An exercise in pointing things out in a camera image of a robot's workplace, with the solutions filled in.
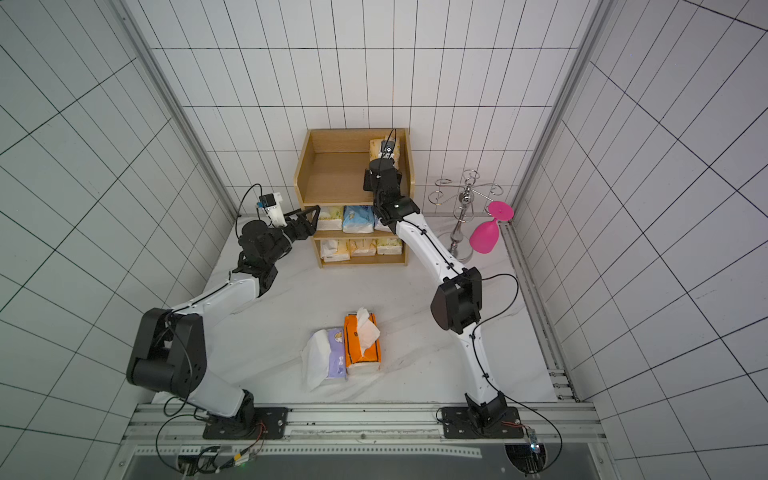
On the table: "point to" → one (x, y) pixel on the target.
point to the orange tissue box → (362, 344)
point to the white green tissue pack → (330, 218)
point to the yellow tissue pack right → (389, 246)
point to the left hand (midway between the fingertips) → (314, 212)
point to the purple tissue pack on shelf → (379, 226)
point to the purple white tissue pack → (323, 357)
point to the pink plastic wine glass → (485, 236)
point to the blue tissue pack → (358, 219)
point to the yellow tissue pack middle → (363, 247)
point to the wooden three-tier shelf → (330, 174)
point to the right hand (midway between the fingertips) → (365, 164)
